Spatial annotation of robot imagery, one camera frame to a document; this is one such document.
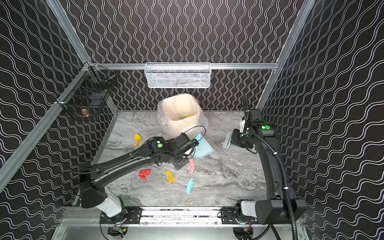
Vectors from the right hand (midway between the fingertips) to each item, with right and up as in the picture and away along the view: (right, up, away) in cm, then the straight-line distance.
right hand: (235, 141), depth 74 cm
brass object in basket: (-80, +15, +7) cm, 82 cm away
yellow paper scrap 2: (-25, +15, +32) cm, 43 cm away
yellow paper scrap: (-59, 0, +29) cm, 66 cm away
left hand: (-24, -8, -3) cm, 26 cm away
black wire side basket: (-86, +26, +18) cm, 92 cm away
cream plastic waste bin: (-29, +15, +29) cm, 44 cm away
